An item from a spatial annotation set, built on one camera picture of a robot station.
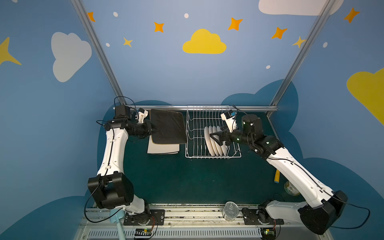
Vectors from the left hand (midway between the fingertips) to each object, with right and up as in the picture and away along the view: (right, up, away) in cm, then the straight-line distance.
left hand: (157, 129), depth 78 cm
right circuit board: (+56, -52, -5) cm, 77 cm away
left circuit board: (-6, -52, -5) cm, 53 cm away
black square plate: (+7, +2, +4) cm, 8 cm away
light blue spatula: (-20, -43, -5) cm, 48 cm away
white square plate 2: (-8, -13, +20) cm, 26 cm away
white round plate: (+34, -11, +8) cm, 37 cm away
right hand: (+31, 0, -6) cm, 32 cm away
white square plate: (+1, -16, +18) cm, 25 cm away
